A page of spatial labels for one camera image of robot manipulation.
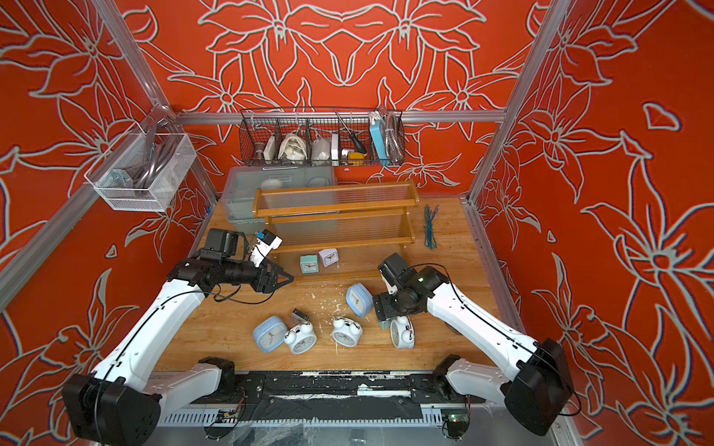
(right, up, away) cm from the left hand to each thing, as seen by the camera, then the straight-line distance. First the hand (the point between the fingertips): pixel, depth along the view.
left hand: (285, 271), depth 75 cm
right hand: (+27, -11, +2) cm, 30 cm away
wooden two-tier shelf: (+14, +16, +25) cm, 32 cm away
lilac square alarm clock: (+10, +2, +19) cm, 22 cm away
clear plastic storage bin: (-25, +28, +31) cm, 49 cm away
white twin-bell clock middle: (+17, -17, +1) cm, 24 cm away
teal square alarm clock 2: (+28, -18, +7) cm, 34 cm away
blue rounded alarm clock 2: (+20, -10, +8) cm, 24 cm away
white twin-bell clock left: (+4, -19, 0) cm, 19 cm away
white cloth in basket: (-1, +38, +15) cm, 41 cm away
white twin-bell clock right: (+32, -17, 0) cm, 36 cm away
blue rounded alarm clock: (-5, -18, +2) cm, 19 cm away
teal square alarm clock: (+3, -1, +18) cm, 18 cm away
